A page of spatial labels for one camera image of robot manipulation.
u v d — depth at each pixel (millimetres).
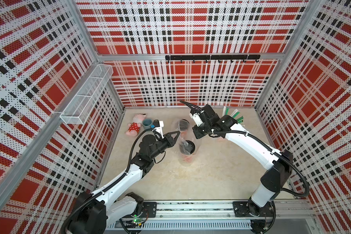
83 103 920
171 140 668
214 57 891
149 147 575
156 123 700
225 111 958
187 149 717
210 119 584
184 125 821
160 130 689
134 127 1012
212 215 734
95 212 392
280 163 447
